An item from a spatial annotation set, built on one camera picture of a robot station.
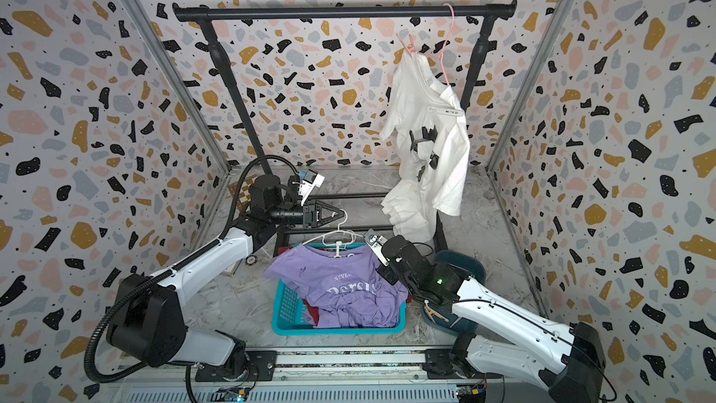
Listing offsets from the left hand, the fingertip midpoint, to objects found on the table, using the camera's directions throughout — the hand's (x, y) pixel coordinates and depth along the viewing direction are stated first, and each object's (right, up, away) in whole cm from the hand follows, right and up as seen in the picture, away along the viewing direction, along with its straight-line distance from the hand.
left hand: (343, 217), depth 71 cm
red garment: (-10, -28, +9) cm, 31 cm away
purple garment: (-1, -19, +8) cm, 21 cm away
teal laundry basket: (-16, -30, +8) cm, 35 cm away
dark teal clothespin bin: (+27, -30, +11) cm, 42 cm away
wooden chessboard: (-43, +5, +38) cm, 58 cm away
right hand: (+11, -9, +5) cm, 15 cm away
